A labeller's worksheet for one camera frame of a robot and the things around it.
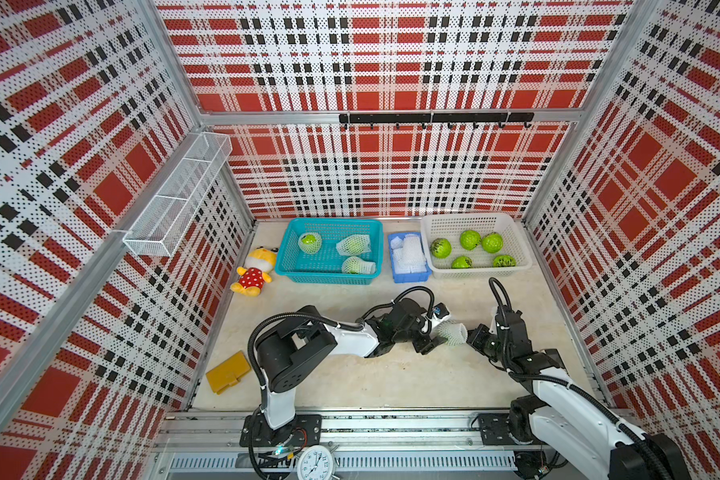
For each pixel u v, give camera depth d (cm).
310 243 107
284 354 48
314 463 66
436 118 89
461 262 99
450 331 82
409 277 100
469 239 108
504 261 99
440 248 104
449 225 111
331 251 111
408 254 99
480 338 77
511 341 65
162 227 92
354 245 105
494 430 73
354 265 97
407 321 69
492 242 107
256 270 100
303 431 73
